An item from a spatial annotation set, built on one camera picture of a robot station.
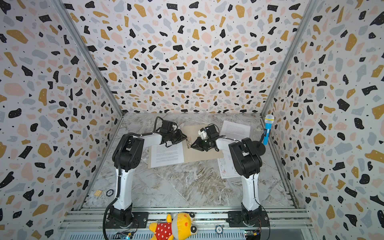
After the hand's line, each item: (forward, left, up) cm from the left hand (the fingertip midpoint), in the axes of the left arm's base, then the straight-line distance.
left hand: (188, 134), depth 102 cm
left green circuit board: (-55, +27, -5) cm, 62 cm away
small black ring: (-36, +41, -6) cm, 55 cm away
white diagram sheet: (-22, -25, -5) cm, 33 cm away
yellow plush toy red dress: (-54, +1, +3) cm, 54 cm away
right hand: (-9, -1, +1) cm, 9 cm away
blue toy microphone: (-6, -47, +21) cm, 51 cm away
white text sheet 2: (+7, -35, -7) cm, 36 cm away
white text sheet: (-13, +17, -6) cm, 22 cm away
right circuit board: (-56, -33, -5) cm, 65 cm away
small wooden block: (-36, +48, -4) cm, 60 cm away
